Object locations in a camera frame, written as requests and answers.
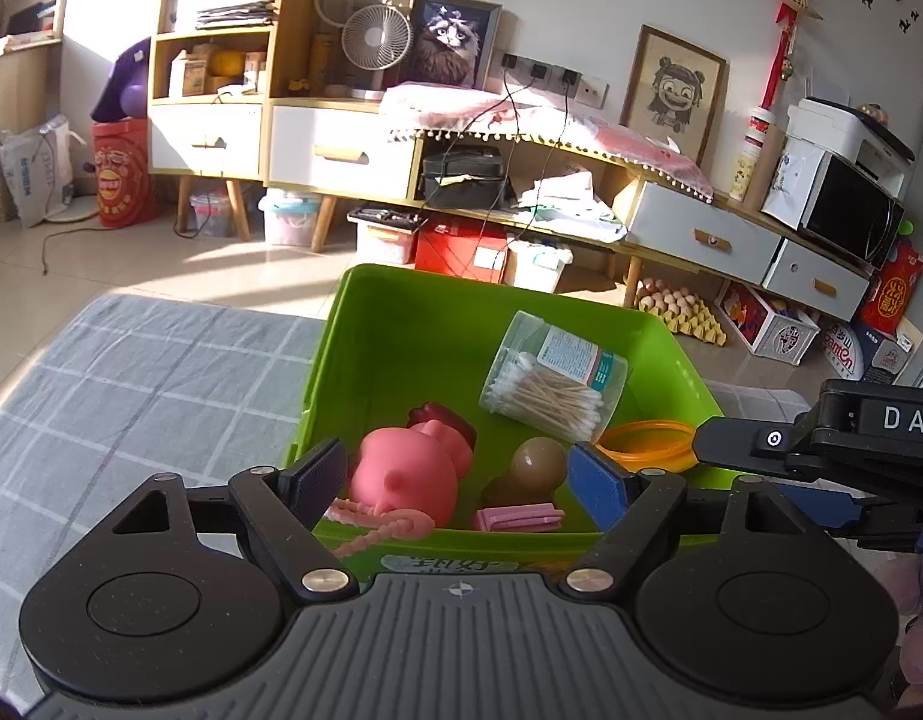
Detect small clear storage bin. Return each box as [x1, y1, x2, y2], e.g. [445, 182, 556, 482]
[190, 191, 241, 237]

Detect pile of white papers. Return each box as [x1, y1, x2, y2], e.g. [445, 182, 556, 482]
[517, 169, 627, 241]

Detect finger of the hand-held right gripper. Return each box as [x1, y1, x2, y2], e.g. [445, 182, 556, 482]
[692, 416, 814, 477]
[780, 486, 923, 541]

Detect stack of papers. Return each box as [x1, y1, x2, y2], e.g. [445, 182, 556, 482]
[195, 0, 278, 31]

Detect purple cloth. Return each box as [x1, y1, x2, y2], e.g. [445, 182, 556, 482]
[90, 36, 155, 123]

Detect orange rimmed yellow toy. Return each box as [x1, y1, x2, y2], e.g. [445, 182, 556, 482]
[597, 420, 698, 470]

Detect cardboard box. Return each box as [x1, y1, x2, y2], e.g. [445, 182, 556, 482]
[0, 41, 61, 136]

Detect white and red box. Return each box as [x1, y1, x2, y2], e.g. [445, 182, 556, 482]
[716, 279, 820, 367]

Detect red gift bag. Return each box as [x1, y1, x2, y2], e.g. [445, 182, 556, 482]
[860, 240, 923, 338]

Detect small boxes on shelf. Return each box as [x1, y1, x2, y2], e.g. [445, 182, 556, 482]
[169, 49, 267, 97]

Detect long wooden cabinet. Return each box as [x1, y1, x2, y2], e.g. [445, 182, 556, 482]
[146, 0, 882, 323]

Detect framed raccoon picture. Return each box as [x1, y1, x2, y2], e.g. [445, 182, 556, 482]
[401, 0, 503, 91]

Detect red printed bag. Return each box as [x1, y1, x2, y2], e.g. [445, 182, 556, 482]
[92, 116, 158, 230]

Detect pink pig toy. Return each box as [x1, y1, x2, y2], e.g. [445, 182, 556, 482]
[347, 420, 462, 526]

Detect yellow bottle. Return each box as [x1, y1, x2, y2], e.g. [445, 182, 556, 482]
[309, 34, 338, 95]

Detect white cabinet drawer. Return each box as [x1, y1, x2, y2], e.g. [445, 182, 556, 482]
[761, 238, 874, 322]
[626, 181, 783, 275]
[270, 105, 421, 203]
[150, 103, 263, 181]

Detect black device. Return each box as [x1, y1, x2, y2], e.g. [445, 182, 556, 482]
[421, 144, 507, 207]

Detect blue and white box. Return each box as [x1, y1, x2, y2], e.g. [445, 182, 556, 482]
[821, 319, 912, 383]

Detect clear bin with blue lid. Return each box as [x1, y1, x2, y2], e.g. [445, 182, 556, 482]
[258, 191, 323, 247]

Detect white paper bag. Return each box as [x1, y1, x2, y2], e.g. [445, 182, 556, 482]
[0, 116, 76, 230]

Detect wall power sockets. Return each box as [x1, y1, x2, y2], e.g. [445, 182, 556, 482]
[498, 52, 608, 107]

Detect yellow egg tray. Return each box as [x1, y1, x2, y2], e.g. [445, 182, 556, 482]
[633, 277, 730, 346]

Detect small white fan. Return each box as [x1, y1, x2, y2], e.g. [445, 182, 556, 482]
[341, 4, 413, 98]

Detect black power cable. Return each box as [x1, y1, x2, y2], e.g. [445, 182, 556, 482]
[423, 75, 582, 241]

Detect dark floor cable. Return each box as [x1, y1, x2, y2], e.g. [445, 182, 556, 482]
[40, 221, 103, 278]

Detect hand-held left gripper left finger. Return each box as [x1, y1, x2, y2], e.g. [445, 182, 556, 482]
[112, 436, 361, 605]

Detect white bin with tools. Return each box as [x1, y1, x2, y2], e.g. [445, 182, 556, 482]
[347, 206, 426, 265]

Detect amber toy pacifier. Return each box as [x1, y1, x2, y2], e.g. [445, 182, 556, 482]
[480, 436, 569, 511]

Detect green plastic box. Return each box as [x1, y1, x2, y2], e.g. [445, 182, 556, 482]
[281, 264, 739, 586]

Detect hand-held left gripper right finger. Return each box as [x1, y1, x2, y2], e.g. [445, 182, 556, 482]
[560, 441, 799, 601]

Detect black and white microwave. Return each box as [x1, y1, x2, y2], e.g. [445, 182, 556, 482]
[761, 148, 906, 271]

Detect framed cartoon drawing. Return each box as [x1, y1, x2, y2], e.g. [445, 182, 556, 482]
[618, 24, 728, 166]

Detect red hanging ornament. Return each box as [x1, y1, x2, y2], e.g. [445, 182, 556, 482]
[761, 0, 826, 113]

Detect white printer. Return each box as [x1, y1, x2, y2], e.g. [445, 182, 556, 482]
[787, 96, 919, 196]

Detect tall white cup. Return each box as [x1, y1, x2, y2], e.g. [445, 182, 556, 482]
[729, 109, 777, 202]

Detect pink fringed cloth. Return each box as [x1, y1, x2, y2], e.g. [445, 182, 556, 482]
[378, 82, 715, 203]

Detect white storage bin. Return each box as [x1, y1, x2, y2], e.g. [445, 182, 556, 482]
[504, 236, 575, 295]

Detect grey checked tablecloth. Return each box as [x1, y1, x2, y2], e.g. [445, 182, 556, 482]
[0, 292, 814, 698]

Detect pink case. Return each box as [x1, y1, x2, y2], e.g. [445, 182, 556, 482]
[472, 505, 567, 533]

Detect clear cotton swab jar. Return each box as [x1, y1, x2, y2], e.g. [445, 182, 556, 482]
[478, 310, 631, 443]

